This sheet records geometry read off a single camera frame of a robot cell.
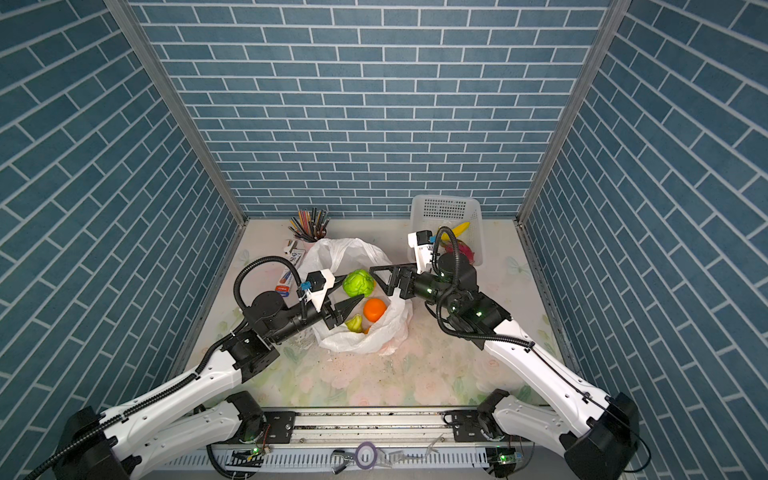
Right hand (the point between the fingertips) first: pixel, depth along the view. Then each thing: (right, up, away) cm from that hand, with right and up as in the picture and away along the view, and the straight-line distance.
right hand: (377, 268), depth 66 cm
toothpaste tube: (-33, -9, +33) cm, 47 cm away
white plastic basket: (+19, +18, +53) cm, 59 cm away
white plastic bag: (0, -16, +14) cm, 21 cm away
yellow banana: (+27, +10, +45) cm, 54 cm away
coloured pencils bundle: (-25, +12, +33) cm, 43 cm away
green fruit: (-4, -3, -1) cm, 5 cm away
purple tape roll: (-3, -45, +4) cm, 46 cm away
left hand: (-5, -5, +2) cm, 7 cm away
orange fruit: (-3, -14, +24) cm, 28 cm away
